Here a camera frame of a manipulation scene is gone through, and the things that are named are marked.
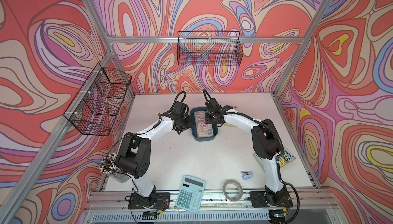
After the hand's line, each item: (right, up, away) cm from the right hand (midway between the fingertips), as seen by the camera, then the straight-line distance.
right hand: (209, 123), depth 98 cm
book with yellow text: (+43, -18, -13) cm, 48 cm away
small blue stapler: (+19, -26, -18) cm, 37 cm away
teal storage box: (-10, -4, -2) cm, 11 cm away
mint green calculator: (-11, -32, -24) cm, 42 cm away
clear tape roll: (+13, -29, -23) cm, 40 cm away
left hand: (-10, -1, -7) cm, 12 cm away
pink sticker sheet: (-4, -4, -3) cm, 6 cm away
